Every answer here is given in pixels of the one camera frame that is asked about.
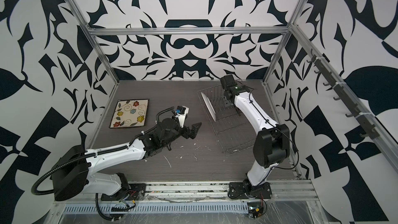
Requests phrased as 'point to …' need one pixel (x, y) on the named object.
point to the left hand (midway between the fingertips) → (195, 117)
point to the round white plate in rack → (209, 106)
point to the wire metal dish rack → (232, 131)
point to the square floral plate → (129, 113)
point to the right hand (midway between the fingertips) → (234, 96)
